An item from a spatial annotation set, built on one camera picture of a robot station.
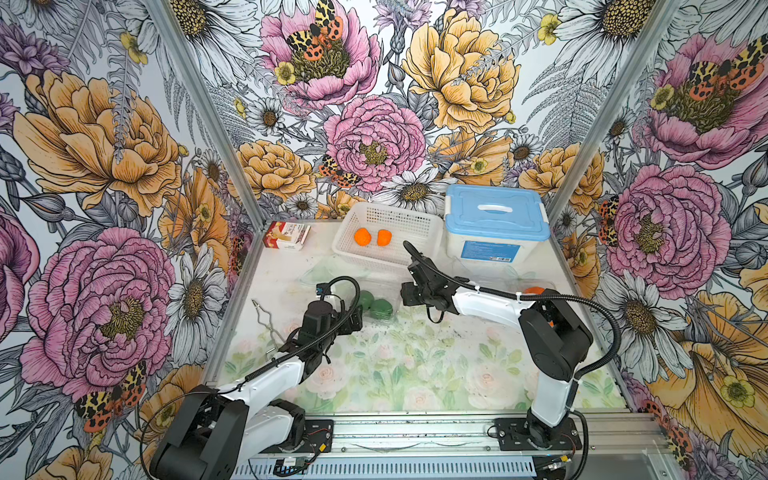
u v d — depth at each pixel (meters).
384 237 1.12
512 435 0.74
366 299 0.94
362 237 1.10
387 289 1.05
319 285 0.78
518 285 1.05
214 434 0.41
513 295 0.55
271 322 0.94
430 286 0.73
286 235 1.12
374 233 1.12
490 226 0.97
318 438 0.74
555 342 0.49
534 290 0.97
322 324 0.67
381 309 0.90
